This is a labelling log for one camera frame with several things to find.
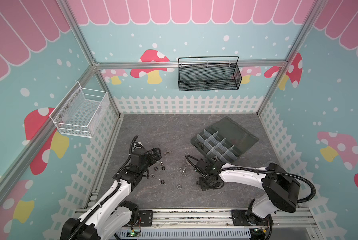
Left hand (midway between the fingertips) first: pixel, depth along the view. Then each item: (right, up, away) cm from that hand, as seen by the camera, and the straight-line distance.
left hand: (155, 155), depth 84 cm
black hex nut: (-1, -9, +7) cm, 11 cm away
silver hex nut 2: (+14, -17, -1) cm, 22 cm away
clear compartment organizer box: (+44, +7, +15) cm, 47 cm away
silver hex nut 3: (+16, -11, +5) cm, 20 cm away
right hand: (+27, -17, 0) cm, 32 cm away
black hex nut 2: (+3, -9, +7) cm, 12 cm away
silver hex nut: (-3, -12, +3) cm, 13 cm away
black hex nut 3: (+4, -16, +3) cm, 16 cm away
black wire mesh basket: (+30, +50, +10) cm, 60 cm away
